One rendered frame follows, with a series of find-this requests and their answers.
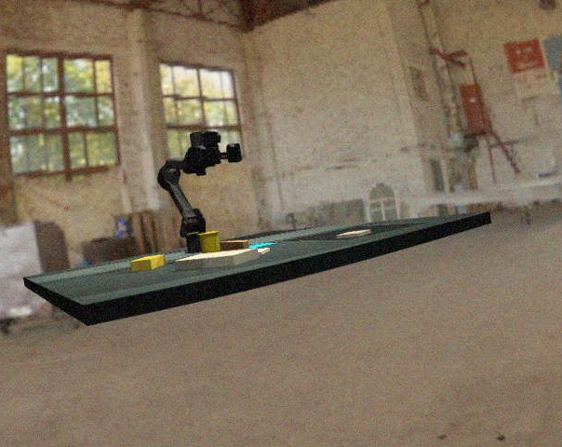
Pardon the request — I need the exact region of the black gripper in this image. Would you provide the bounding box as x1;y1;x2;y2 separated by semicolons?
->
187;143;242;168

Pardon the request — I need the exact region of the yellow block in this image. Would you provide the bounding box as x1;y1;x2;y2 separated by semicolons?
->
130;255;167;272

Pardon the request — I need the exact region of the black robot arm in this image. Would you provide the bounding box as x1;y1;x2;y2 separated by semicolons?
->
157;131;221;253

